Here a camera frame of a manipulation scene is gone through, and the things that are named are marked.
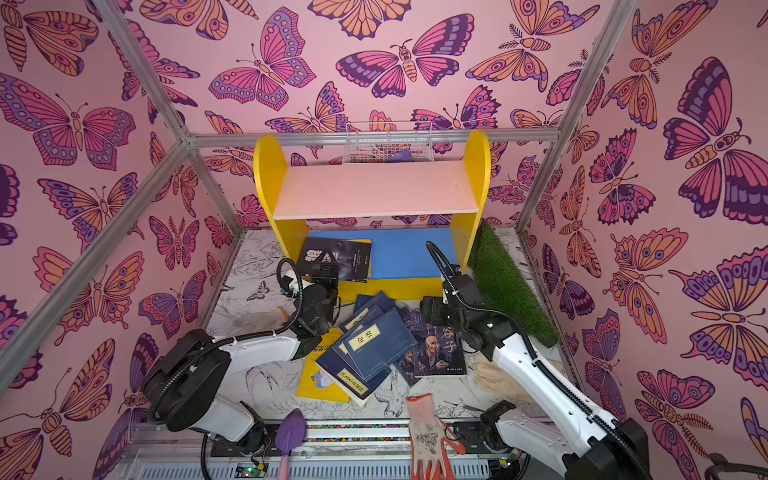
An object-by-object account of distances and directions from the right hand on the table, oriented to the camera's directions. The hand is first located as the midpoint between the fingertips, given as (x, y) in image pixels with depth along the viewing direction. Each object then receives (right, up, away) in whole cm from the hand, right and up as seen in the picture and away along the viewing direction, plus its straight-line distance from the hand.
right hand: (435, 301), depth 79 cm
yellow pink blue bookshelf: (+1, +28, +42) cm, 51 cm away
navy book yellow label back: (-15, -2, +16) cm, 22 cm away
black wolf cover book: (-23, +12, +11) cm, 28 cm away
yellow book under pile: (-33, -23, +3) cm, 40 cm away
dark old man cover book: (+2, -16, +6) cm, 17 cm away
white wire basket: (-12, +45, +16) cm, 49 cm away
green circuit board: (-46, -40, -6) cm, 62 cm away
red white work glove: (-2, -33, -6) cm, 33 cm away
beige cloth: (+16, -22, +4) cm, 28 cm away
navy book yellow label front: (-15, -13, +6) cm, 21 cm away
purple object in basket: (-8, +44, +16) cm, 47 cm away
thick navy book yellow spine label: (-24, -21, +2) cm, 32 cm away
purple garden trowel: (-36, -32, -6) cm, 49 cm away
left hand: (-27, +12, +3) cm, 29 cm away
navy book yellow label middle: (-21, -7, +11) cm, 25 cm away
